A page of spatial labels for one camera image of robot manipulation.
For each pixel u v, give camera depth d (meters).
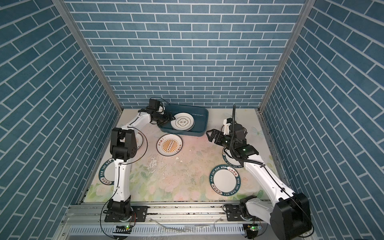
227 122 0.74
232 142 0.60
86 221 0.72
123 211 0.64
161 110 0.93
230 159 0.79
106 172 0.87
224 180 0.85
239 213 0.74
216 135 0.71
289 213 0.39
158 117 0.89
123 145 0.62
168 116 0.96
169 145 0.99
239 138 0.60
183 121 1.10
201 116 1.16
